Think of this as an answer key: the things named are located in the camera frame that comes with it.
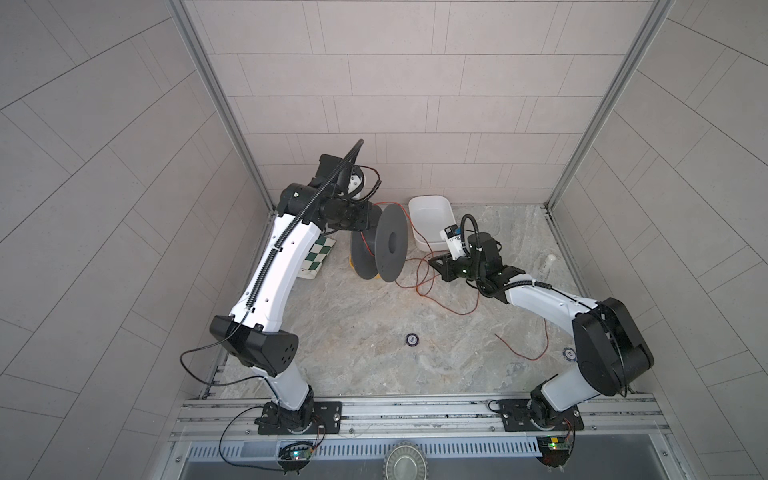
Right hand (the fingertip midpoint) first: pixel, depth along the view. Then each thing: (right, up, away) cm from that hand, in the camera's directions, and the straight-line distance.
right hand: (429, 261), depth 85 cm
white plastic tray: (+3, +15, +29) cm, 33 cm away
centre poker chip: (-5, -22, -2) cm, 23 cm away
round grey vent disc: (-7, -42, -20) cm, 47 cm away
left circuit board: (-31, -39, -21) cm, 54 cm away
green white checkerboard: (-37, +1, +15) cm, 40 cm away
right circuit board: (+27, -41, -17) cm, 52 cm away
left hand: (-14, +13, -14) cm, 24 cm away
